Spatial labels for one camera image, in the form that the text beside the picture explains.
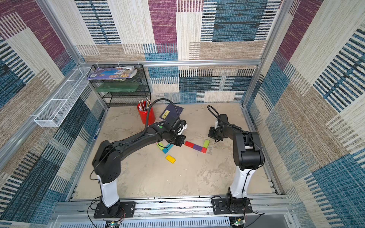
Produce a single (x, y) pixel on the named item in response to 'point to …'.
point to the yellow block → (170, 158)
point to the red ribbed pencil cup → (143, 115)
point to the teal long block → (169, 147)
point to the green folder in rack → (118, 87)
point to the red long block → (189, 144)
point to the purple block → (197, 147)
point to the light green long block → (160, 145)
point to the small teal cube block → (165, 150)
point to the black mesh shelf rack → (129, 92)
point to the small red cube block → (204, 150)
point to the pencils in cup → (144, 105)
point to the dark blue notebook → (170, 114)
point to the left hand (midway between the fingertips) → (184, 142)
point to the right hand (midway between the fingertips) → (211, 136)
